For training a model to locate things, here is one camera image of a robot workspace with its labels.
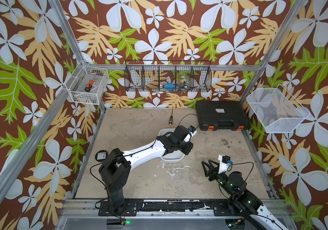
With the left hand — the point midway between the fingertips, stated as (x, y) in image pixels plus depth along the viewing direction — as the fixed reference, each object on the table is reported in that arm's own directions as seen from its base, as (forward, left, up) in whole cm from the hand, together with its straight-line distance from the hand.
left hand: (193, 144), depth 82 cm
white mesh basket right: (+15, -48, +13) cm, 52 cm away
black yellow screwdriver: (+29, +12, -14) cm, 34 cm away
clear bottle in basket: (+40, +4, +13) cm, 43 cm away
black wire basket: (+46, +15, +15) cm, 51 cm away
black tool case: (+33, -29, -11) cm, 45 cm away
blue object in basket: (+37, +13, +13) cm, 41 cm away
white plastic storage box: (-1, +9, -13) cm, 16 cm away
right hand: (-10, -5, -2) cm, 11 cm away
